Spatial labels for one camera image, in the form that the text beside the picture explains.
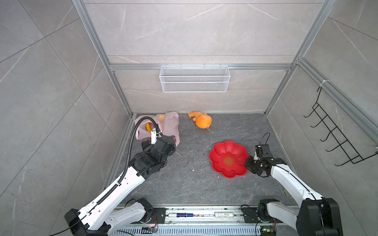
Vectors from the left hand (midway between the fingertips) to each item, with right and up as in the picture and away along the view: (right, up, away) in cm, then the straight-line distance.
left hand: (159, 137), depth 71 cm
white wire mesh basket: (+18, +38, +29) cm, 51 cm away
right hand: (+48, -17, +16) cm, 53 cm away
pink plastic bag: (0, +7, +24) cm, 25 cm away
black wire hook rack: (+84, -6, -6) cm, 84 cm away
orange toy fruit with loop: (+24, +9, +35) cm, 43 cm away
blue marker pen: (+12, -40, +2) cm, 42 cm away
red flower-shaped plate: (+40, -16, +22) cm, 49 cm away
